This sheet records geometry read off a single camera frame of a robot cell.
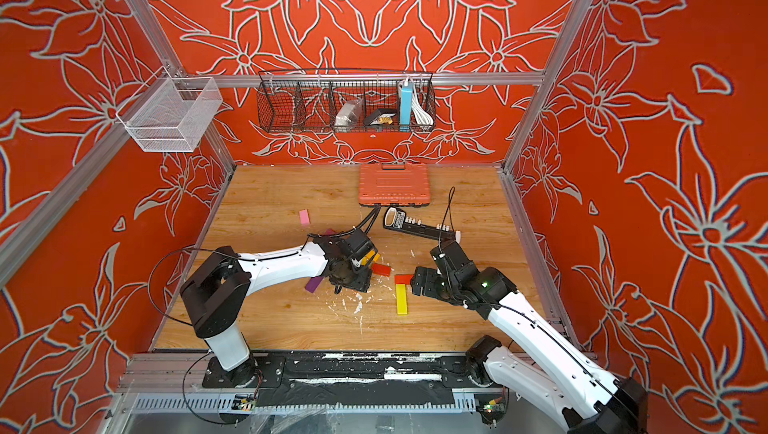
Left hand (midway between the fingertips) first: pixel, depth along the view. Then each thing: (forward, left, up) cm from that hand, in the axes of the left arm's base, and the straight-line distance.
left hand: (364, 282), depth 87 cm
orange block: (-1, -2, +18) cm, 18 cm away
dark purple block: (-1, +15, 0) cm, 15 cm away
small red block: (+5, -5, -1) cm, 7 cm away
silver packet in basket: (+42, +8, +30) cm, 52 cm away
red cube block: (+4, -12, -3) cm, 13 cm away
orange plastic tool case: (+37, -7, +3) cm, 38 cm away
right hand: (-5, -15, +11) cm, 19 cm away
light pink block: (+23, +24, -1) cm, 33 cm away
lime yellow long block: (-4, -11, 0) cm, 12 cm away
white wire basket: (+38, +64, +30) cm, 80 cm away
